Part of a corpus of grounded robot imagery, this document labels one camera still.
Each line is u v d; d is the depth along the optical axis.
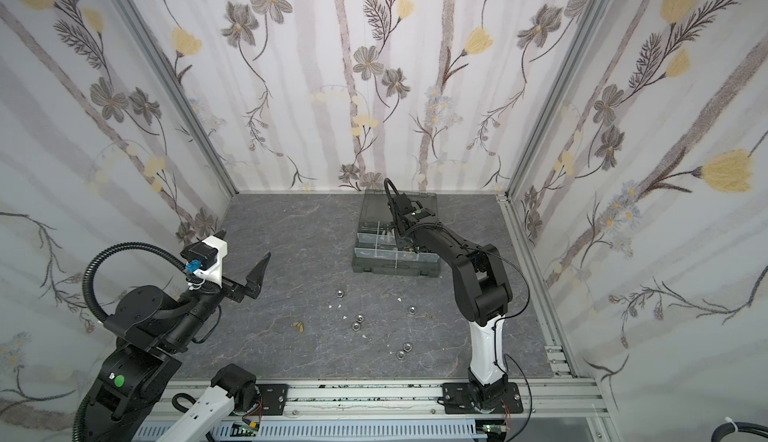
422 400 0.76
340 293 0.93
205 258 0.43
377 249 0.98
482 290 0.52
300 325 0.86
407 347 0.82
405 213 0.76
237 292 0.52
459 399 0.73
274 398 0.73
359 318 0.88
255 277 0.53
